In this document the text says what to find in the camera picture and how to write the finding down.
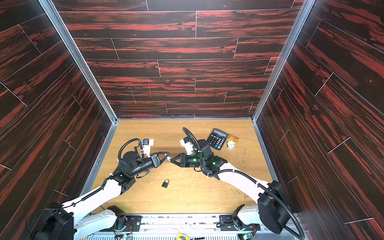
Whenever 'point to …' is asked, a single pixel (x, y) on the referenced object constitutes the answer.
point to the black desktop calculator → (217, 139)
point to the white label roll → (230, 144)
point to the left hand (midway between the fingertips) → (170, 155)
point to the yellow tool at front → (181, 236)
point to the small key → (168, 158)
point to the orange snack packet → (230, 137)
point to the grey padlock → (165, 184)
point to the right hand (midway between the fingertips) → (173, 158)
